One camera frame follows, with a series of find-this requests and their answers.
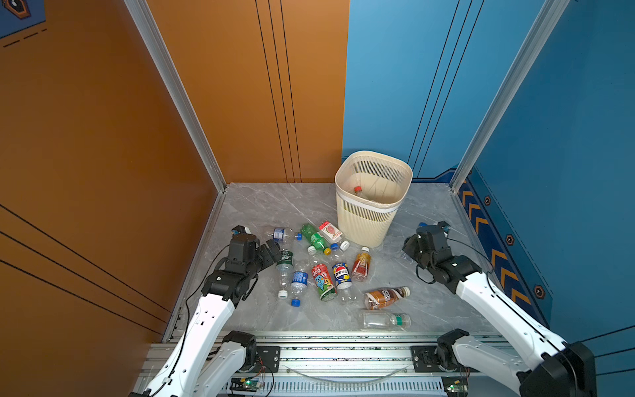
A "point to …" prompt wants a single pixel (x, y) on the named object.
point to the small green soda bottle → (315, 237)
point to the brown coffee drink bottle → (379, 298)
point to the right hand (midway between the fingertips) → (404, 243)
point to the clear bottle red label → (358, 190)
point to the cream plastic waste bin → (370, 188)
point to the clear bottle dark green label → (284, 270)
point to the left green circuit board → (240, 384)
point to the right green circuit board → (455, 386)
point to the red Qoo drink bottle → (324, 280)
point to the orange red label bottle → (361, 265)
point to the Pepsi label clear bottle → (346, 292)
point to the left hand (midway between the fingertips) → (269, 247)
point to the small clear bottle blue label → (285, 235)
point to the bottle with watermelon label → (334, 235)
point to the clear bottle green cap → (379, 320)
